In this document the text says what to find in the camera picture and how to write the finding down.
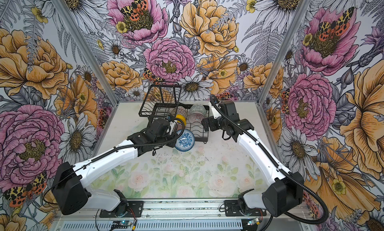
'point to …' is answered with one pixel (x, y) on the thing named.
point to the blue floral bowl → (186, 141)
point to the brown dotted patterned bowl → (181, 110)
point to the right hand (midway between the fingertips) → (210, 124)
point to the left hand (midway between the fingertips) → (175, 140)
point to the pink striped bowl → (196, 117)
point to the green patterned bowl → (197, 108)
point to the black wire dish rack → (165, 101)
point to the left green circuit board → (121, 224)
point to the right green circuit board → (256, 221)
